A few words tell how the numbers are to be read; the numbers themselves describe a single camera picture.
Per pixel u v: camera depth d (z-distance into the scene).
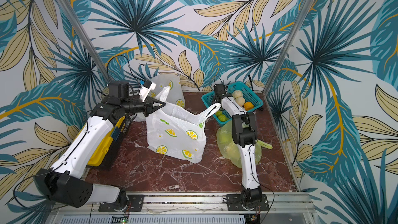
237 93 1.09
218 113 0.66
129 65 1.08
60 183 0.38
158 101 0.68
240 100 1.11
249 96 1.10
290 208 0.76
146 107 0.61
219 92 0.86
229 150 0.83
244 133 0.62
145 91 0.62
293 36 0.87
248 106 1.04
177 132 0.78
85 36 0.87
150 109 0.62
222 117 0.98
